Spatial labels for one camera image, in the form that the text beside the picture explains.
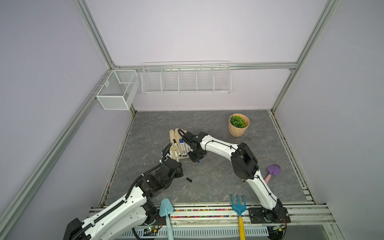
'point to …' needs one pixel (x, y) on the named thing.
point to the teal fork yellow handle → (240, 208)
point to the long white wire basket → (186, 77)
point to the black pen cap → (189, 180)
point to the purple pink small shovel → (272, 169)
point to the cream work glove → (179, 148)
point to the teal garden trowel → (166, 209)
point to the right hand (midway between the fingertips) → (196, 159)
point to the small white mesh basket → (117, 91)
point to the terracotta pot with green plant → (238, 123)
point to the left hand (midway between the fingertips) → (181, 166)
